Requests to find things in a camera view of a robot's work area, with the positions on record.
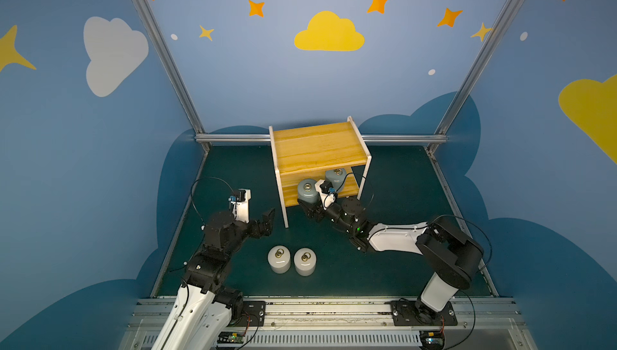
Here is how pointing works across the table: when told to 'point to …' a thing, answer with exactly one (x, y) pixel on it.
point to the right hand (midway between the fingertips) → (309, 191)
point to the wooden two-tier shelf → (309, 152)
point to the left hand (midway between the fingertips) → (260, 205)
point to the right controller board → (431, 339)
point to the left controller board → (230, 337)
